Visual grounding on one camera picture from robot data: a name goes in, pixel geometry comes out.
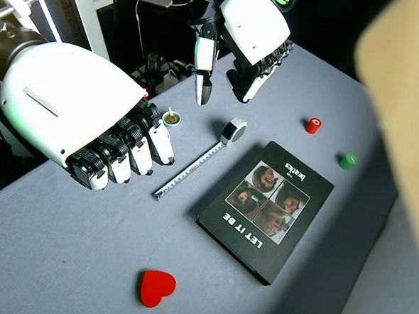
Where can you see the red heart block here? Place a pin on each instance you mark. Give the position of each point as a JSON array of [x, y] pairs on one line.
[[157, 288]]

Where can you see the red cylinder block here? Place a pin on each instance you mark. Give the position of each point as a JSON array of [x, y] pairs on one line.
[[313, 125]]

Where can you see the black Let It Be album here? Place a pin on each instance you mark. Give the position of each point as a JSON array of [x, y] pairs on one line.
[[235, 233]]

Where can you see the small bowl with spoon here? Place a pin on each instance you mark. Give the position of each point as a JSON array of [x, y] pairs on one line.
[[171, 121]]

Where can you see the white computer tower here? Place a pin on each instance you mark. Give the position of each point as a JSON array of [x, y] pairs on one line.
[[87, 22]]

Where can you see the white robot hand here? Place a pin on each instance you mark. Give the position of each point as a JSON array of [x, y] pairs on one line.
[[74, 97], [254, 22]]

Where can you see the grey tape measure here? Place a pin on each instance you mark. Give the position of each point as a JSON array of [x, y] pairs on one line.
[[233, 130]]

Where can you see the tan blurred board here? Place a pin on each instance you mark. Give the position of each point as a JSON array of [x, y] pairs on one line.
[[406, 116]]

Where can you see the flat grey device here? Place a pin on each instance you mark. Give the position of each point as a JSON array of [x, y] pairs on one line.
[[161, 2]]

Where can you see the grey table cloth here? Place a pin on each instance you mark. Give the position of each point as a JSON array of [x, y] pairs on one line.
[[76, 243]]

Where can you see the black power adapter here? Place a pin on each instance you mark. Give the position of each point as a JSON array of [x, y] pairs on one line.
[[153, 62]]

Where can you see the white power strip with plugs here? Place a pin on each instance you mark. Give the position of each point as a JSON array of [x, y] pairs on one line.
[[170, 77]]

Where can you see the green cylinder block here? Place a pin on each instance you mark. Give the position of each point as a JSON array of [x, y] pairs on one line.
[[348, 161]]

